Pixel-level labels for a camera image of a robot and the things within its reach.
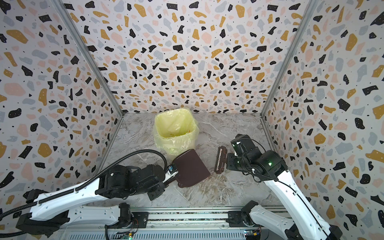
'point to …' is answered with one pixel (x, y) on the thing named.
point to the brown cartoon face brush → (221, 159)
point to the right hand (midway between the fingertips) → (225, 159)
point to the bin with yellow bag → (175, 131)
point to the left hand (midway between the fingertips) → (167, 182)
